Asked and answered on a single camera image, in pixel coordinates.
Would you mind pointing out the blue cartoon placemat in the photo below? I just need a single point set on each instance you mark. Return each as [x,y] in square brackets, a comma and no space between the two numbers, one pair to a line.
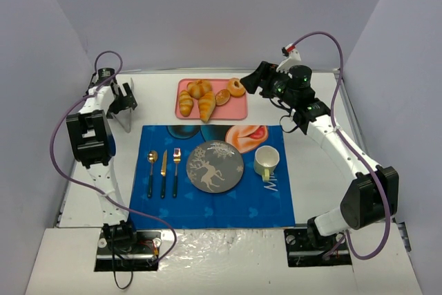
[250,204]

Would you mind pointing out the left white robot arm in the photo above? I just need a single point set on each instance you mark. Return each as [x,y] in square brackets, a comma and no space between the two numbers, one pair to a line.
[94,147]

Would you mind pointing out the croissant bread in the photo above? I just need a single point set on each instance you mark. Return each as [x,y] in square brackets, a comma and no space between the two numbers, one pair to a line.
[185,102]
[206,106]

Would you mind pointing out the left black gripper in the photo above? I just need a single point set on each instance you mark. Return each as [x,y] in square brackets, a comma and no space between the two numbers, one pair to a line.
[121,102]

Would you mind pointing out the sugared donut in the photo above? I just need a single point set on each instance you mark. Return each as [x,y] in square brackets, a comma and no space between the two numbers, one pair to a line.
[235,88]

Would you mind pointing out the round striped bread roll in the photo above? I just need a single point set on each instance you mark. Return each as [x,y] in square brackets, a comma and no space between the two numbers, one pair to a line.
[198,88]

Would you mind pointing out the cream mug yellow handle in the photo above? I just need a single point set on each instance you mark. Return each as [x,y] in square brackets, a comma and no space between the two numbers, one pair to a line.
[266,159]

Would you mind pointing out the pink tray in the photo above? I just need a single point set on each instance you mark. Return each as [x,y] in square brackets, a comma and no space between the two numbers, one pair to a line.
[234,109]

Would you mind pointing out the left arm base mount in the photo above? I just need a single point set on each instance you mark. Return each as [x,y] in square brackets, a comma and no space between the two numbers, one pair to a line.
[139,257]

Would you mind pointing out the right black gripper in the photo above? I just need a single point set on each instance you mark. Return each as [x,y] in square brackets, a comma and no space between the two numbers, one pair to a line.
[262,79]

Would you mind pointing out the grey reindeer plate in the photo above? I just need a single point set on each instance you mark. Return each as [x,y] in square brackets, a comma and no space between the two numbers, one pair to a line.
[215,167]

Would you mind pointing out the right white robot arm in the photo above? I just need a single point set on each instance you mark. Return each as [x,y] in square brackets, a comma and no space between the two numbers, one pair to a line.
[372,194]

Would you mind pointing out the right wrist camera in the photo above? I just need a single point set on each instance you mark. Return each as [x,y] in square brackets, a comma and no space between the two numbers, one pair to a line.
[292,58]

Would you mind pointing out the gold fork dark handle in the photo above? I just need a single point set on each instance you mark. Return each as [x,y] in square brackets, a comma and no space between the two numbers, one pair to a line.
[176,159]

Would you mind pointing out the small sesame bun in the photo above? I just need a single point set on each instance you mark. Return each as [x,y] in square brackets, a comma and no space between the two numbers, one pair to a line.
[222,97]

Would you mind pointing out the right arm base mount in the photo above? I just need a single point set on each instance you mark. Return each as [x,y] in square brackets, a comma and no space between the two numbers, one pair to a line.
[302,253]

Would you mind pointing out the gold knife dark handle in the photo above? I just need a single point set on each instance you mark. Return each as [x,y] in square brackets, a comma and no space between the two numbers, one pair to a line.
[163,174]

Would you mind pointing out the gold spoon dark handle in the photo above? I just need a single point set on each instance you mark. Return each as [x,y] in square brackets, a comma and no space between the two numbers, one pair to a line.
[152,158]

